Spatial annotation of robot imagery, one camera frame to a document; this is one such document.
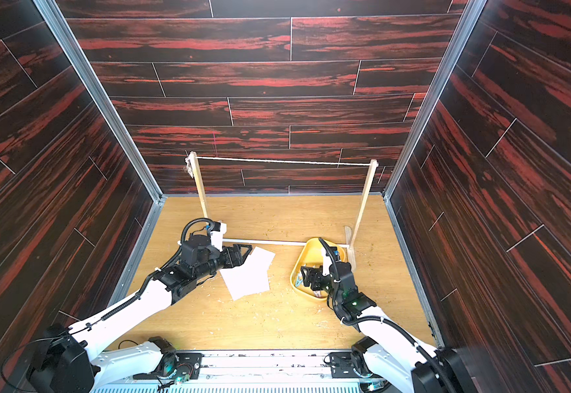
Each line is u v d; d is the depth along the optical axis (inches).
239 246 27.9
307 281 30.2
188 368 28.7
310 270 29.5
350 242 37.9
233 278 36.1
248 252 29.7
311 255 38.8
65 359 15.3
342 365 28.9
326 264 29.5
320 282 29.5
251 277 36.2
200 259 24.3
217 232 27.9
